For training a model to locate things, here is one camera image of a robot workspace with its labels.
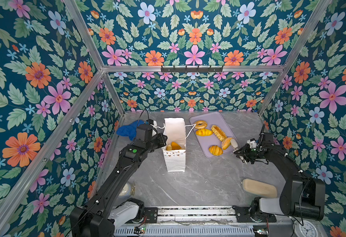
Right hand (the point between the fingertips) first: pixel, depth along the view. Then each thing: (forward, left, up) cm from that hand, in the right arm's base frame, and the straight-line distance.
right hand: (235, 152), depth 85 cm
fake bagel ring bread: (+27, +18, -6) cm, 33 cm away
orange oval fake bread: (+8, +36, -5) cm, 38 cm away
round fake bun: (+10, +3, -4) cm, 11 cm away
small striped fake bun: (+5, +10, -6) cm, 13 cm away
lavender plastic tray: (+36, +6, -9) cm, 38 cm away
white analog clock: (-37, -27, -7) cm, 46 cm away
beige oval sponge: (-18, -11, -8) cm, 23 cm away
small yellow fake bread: (+20, +16, -7) cm, 27 cm away
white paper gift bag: (-8, +35, +14) cm, 38 cm away
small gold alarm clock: (-19, +61, -6) cm, 64 cm away
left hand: (+2, +38, +16) cm, 41 cm away
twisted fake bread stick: (+18, +6, -5) cm, 20 cm away
